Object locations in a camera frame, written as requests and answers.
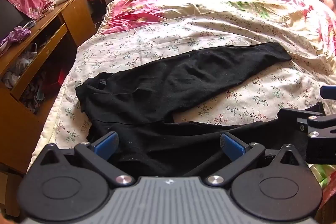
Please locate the black pants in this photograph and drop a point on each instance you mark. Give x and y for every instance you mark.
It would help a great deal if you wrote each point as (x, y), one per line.
(157, 87)

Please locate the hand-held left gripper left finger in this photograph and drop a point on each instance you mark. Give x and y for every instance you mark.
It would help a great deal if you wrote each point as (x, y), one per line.
(106, 145)

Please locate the black screen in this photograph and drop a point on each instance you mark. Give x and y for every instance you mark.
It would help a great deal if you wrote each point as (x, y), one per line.
(9, 18)

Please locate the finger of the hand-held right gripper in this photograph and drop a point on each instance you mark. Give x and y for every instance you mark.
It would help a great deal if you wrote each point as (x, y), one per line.
(328, 92)
(319, 132)

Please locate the purple cloth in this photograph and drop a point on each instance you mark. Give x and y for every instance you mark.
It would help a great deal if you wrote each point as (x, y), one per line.
(15, 36)

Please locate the wooden desk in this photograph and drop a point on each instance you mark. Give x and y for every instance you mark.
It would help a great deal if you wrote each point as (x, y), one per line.
(73, 12)

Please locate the pile of grey clothes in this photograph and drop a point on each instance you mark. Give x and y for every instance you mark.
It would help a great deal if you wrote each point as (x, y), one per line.
(19, 66)

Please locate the floral quilt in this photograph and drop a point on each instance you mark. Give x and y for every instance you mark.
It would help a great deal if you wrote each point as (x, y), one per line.
(183, 27)

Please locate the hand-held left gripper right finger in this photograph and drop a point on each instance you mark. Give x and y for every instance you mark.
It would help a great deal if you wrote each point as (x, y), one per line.
(232, 147)

